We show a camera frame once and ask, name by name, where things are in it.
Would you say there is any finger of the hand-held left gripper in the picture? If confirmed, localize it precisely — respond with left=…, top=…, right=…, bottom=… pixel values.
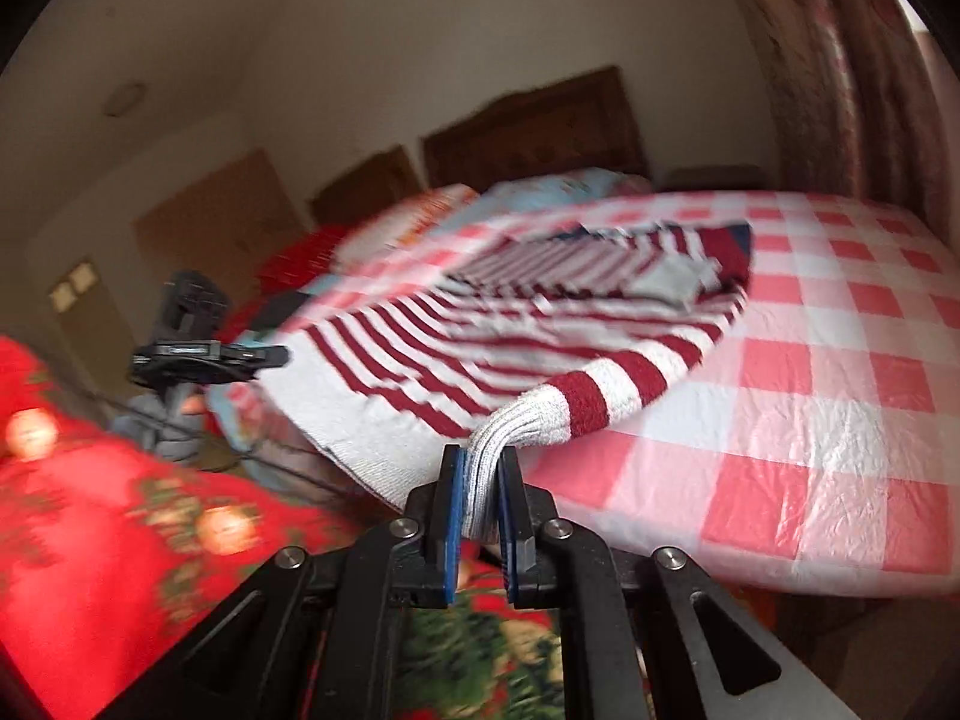
left=221, top=343, right=291, bottom=374

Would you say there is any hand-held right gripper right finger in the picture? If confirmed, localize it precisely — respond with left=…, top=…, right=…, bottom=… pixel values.
left=499, top=446, right=863, bottom=720

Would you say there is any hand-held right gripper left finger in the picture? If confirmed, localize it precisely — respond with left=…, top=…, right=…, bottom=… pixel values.
left=97, top=444, right=462, bottom=720

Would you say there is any red grey striped sweater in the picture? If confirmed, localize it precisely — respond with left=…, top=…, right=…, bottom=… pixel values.
left=259, top=221, right=755, bottom=541

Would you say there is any black cloth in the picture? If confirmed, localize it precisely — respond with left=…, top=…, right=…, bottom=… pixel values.
left=251, top=291, right=310, bottom=332

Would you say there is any red patterned quilt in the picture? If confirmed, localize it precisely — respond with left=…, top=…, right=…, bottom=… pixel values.
left=255, top=225, right=353, bottom=297

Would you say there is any orange floral pillow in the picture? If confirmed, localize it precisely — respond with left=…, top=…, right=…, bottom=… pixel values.
left=337, top=184, right=481, bottom=275

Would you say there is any small wooden headboard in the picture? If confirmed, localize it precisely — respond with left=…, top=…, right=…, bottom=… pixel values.
left=311, top=144, right=425, bottom=226

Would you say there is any red floral blanket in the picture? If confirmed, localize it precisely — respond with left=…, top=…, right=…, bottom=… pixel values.
left=0, top=334, right=563, bottom=720

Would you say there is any pink checked bedsheet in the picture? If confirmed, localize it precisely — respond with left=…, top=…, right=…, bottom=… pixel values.
left=210, top=187, right=960, bottom=601

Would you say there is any blue floral pillow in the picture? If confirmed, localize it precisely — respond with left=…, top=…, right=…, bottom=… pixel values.
left=480, top=169, right=650, bottom=217

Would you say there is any large wooden headboard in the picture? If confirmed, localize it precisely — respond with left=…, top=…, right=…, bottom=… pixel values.
left=420, top=66, right=650, bottom=192

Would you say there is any pink floral curtain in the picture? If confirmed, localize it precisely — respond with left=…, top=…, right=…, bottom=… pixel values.
left=705, top=0, right=938, bottom=203

